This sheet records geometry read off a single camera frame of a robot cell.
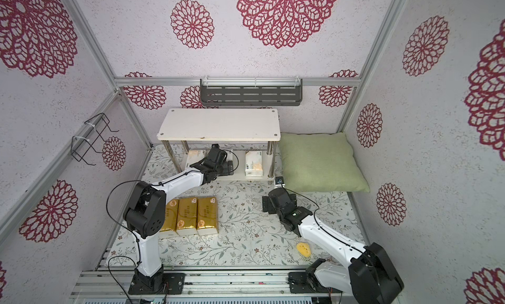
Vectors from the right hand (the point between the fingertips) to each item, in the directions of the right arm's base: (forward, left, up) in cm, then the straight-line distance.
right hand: (273, 195), depth 86 cm
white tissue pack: (+22, +39, +1) cm, 45 cm away
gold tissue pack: (-9, +37, -3) cm, 38 cm away
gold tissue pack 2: (-8, +28, -3) cm, 30 cm away
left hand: (+17, +25, -1) cm, 30 cm away
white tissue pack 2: (+17, +9, +1) cm, 19 cm away
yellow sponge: (-19, -12, -9) cm, 25 cm away
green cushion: (+18, -23, +2) cm, 29 cm away
